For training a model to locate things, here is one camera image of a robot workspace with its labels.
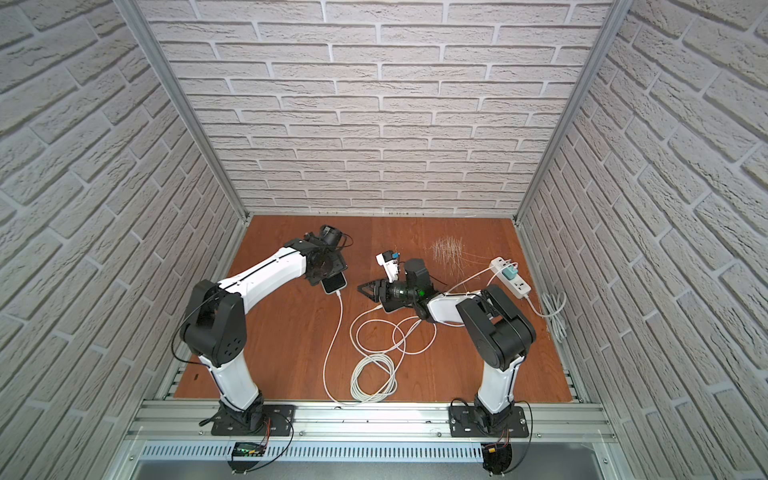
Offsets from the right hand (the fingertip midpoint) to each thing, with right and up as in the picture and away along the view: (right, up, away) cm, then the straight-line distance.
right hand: (355, 294), depth 85 cm
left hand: (-8, +9, +8) cm, 15 cm away
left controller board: (-25, -36, -13) cm, 45 cm away
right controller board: (+36, -37, -15) cm, 53 cm away
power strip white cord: (+65, -5, +12) cm, 66 cm away
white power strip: (+53, +1, +13) cm, 54 cm away
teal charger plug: (+49, +6, +10) cm, 51 cm away
